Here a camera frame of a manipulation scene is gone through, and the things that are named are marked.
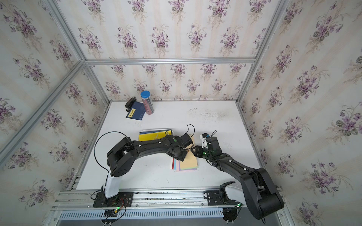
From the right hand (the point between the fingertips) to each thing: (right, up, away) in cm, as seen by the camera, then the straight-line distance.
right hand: (194, 150), depth 88 cm
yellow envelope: (-27, +8, +6) cm, 28 cm away
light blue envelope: (-12, -8, -2) cm, 15 cm away
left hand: (-7, -6, 0) cm, 9 cm away
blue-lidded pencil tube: (-33, +35, +11) cm, 50 cm away
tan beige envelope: (-3, -6, -3) cm, 7 cm away
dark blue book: (-44, +24, +24) cm, 56 cm away
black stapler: (-51, +31, +24) cm, 64 cm away
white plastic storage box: (-25, +12, +6) cm, 28 cm away
